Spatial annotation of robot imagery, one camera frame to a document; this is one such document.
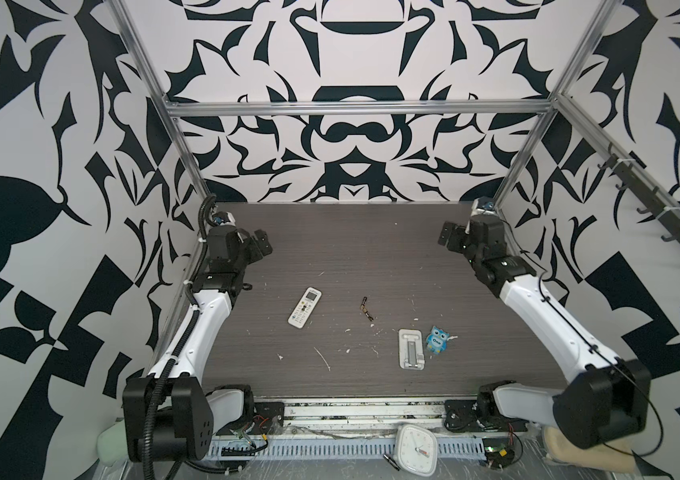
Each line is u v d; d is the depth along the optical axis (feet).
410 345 2.78
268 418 2.39
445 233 2.48
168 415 1.33
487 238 1.95
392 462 2.23
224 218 2.34
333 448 2.13
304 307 2.99
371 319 2.99
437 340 2.80
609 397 1.31
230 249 2.02
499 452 2.33
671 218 1.90
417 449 2.21
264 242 2.48
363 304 3.08
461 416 2.44
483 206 2.28
